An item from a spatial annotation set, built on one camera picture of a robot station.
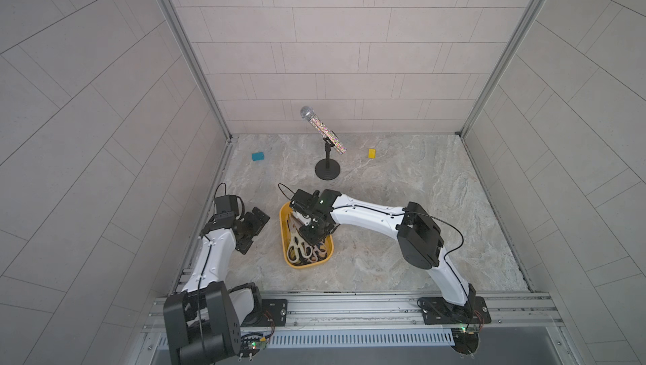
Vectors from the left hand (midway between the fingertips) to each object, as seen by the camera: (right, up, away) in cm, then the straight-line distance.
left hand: (264, 220), depth 86 cm
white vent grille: (+43, -27, -18) cm, 54 cm away
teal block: (-9, +22, +22) cm, 33 cm away
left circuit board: (+3, -27, -21) cm, 34 cm away
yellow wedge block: (+41, +23, +22) cm, 52 cm away
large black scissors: (+10, -1, +1) cm, 10 cm away
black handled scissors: (+19, -9, -5) cm, 22 cm away
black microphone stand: (+21, +17, +16) cm, 32 cm away
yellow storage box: (+7, +2, -2) cm, 8 cm away
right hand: (+16, -6, -3) cm, 17 cm away
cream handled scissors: (+12, -7, -6) cm, 15 cm away
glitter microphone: (+15, +37, -2) cm, 40 cm away
